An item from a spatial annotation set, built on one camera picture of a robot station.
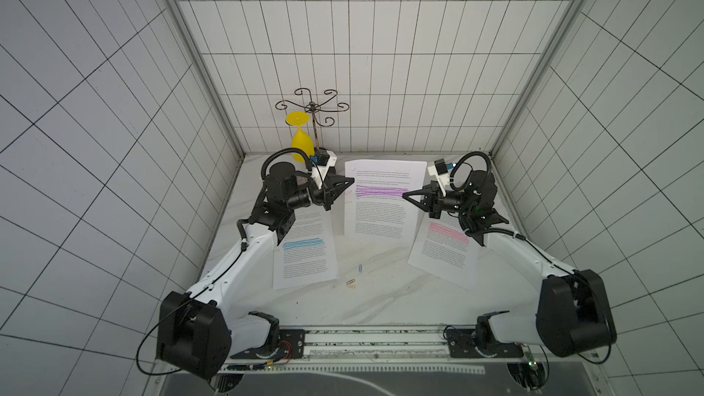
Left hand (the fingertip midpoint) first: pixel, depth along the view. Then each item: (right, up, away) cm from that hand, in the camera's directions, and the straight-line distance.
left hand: (348, 183), depth 72 cm
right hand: (+16, -3, +2) cm, 16 cm away
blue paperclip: (+4, -28, +15) cm, 32 cm away
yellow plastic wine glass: (-16, +14, +17) cm, 27 cm away
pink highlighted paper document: (+32, -23, +20) cm, 44 cm away
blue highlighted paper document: (-15, -25, +18) cm, 34 cm away
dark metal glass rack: (-12, +25, +20) cm, 34 cm away
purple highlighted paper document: (+7, -6, +3) cm, 10 cm away
